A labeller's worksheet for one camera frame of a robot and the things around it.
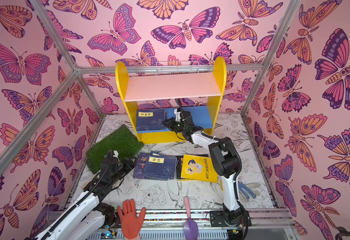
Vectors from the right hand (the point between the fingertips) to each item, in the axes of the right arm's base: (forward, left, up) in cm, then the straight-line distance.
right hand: (162, 120), depth 91 cm
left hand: (-22, +14, -7) cm, 27 cm away
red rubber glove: (-51, +13, -19) cm, 56 cm away
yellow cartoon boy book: (-24, -22, -16) cm, 36 cm away
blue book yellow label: (+3, +8, -2) cm, 8 cm away
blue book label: (-23, +1, -15) cm, 27 cm away
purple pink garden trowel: (-53, -16, -18) cm, 58 cm away
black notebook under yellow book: (-22, -10, -17) cm, 30 cm away
